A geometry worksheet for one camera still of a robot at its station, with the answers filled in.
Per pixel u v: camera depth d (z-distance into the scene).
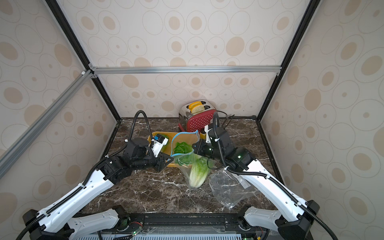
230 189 0.85
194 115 0.96
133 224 0.73
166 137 0.62
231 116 1.18
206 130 0.63
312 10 0.69
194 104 1.00
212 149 0.56
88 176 0.45
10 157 0.51
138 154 0.52
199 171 0.81
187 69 0.92
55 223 0.38
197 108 1.00
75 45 0.80
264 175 0.43
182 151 0.71
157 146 0.61
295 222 0.38
